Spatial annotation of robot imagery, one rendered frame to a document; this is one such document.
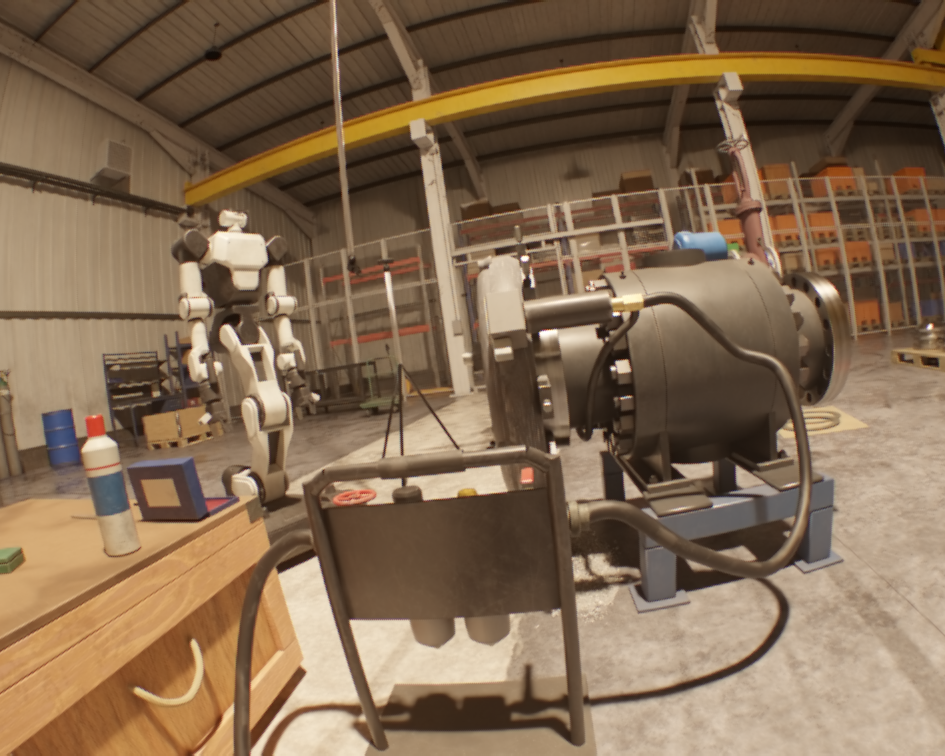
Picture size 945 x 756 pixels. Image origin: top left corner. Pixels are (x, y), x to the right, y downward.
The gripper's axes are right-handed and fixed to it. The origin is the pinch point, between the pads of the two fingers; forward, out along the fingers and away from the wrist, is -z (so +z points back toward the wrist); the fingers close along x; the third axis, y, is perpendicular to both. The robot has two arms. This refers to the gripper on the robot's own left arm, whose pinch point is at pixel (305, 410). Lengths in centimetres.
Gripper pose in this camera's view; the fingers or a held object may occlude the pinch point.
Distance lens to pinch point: 219.6
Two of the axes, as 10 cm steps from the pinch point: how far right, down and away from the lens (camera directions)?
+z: -3.1, -9.5, 0.6
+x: 7.9, -2.9, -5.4
